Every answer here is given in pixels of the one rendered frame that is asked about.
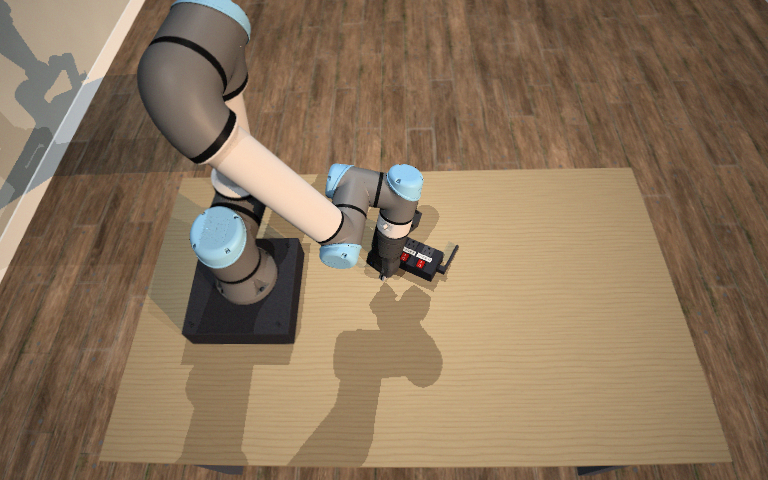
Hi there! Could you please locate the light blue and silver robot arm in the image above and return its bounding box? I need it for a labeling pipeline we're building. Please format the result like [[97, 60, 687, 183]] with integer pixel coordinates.
[[137, 0, 424, 305]]

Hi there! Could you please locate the black power strip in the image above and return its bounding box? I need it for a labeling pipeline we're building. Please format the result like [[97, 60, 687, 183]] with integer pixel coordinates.
[[399, 237, 459, 282]]

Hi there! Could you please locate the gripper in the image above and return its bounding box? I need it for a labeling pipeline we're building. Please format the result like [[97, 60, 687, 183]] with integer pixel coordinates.
[[366, 210, 422, 281]]

